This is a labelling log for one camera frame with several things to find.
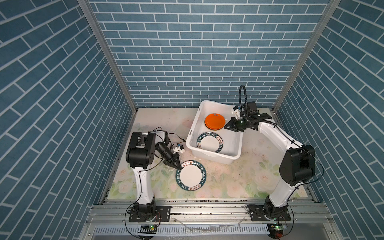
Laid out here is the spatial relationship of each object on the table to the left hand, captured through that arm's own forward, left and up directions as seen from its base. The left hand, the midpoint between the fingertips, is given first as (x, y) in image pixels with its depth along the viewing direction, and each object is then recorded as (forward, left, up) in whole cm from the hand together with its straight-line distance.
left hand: (178, 167), depth 89 cm
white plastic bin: (+12, -35, 0) cm, 37 cm away
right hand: (+18, -27, +19) cm, 37 cm away
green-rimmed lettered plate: (+17, -20, +2) cm, 27 cm away
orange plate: (+34, -25, +2) cm, 42 cm away
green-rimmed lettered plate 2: (-5, -8, 0) cm, 9 cm away
